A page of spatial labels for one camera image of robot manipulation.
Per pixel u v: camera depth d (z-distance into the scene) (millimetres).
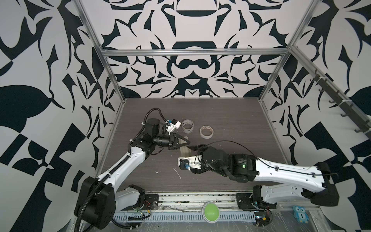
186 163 515
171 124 714
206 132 1014
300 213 700
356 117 540
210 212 697
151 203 729
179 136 681
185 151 672
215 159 449
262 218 708
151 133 615
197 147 583
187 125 1040
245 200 743
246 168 451
